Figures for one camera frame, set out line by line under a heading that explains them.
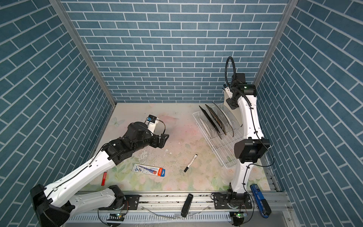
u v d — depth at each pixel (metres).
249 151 0.51
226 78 0.74
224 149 0.92
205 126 1.03
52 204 0.38
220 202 0.73
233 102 0.75
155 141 0.63
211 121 0.84
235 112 0.98
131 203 0.73
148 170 0.84
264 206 0.70
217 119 0.85
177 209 0.74
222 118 0.86
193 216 0.71
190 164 0.87
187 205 0.72
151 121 0.62
